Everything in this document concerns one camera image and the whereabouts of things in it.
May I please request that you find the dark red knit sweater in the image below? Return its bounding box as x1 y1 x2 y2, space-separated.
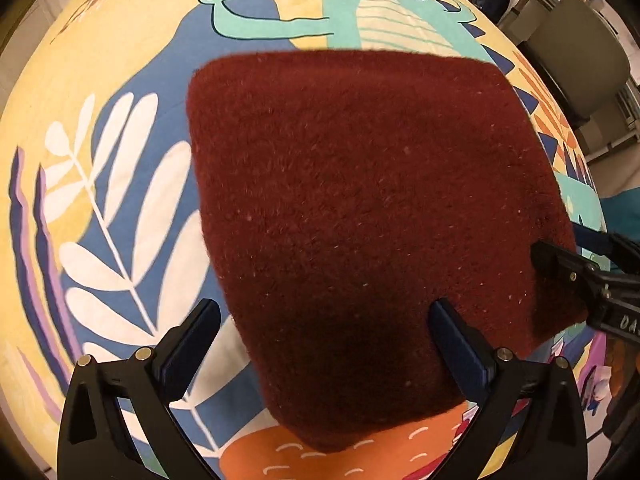
186 50 586 453

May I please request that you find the teal fabric on floor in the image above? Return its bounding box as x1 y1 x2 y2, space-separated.
601 188 640 243

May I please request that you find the grey-green chair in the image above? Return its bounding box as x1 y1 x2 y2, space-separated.
518 0 630 129

